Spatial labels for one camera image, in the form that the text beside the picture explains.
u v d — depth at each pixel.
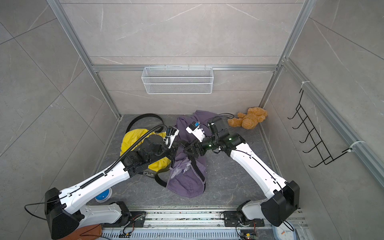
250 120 0.98
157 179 0.80
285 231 0.68
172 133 0.60
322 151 0.63
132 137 0.92
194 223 0.73
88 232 0.61
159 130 1.09
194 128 0.62
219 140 0.56
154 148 0.53
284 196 0.39
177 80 1.01
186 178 0.86
